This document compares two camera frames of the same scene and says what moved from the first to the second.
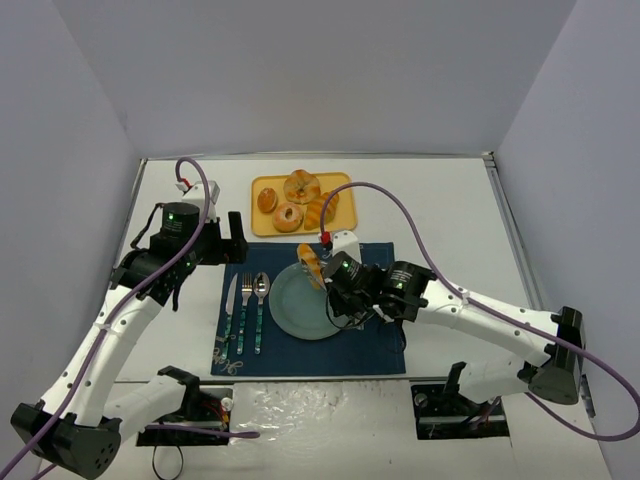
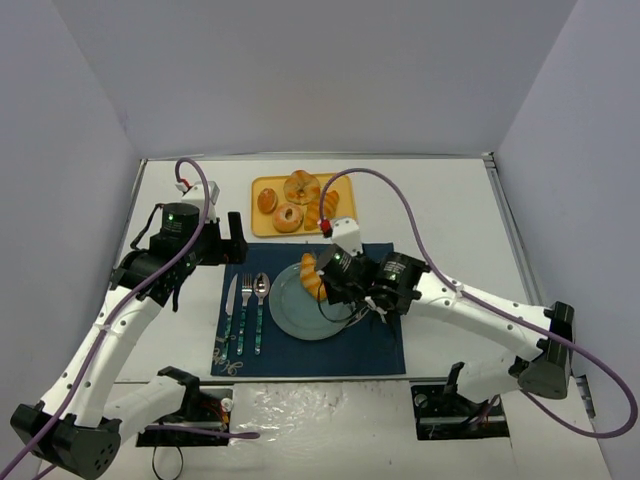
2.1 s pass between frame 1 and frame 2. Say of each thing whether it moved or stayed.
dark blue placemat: stayed
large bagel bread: stayed
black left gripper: stayed
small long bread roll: moved
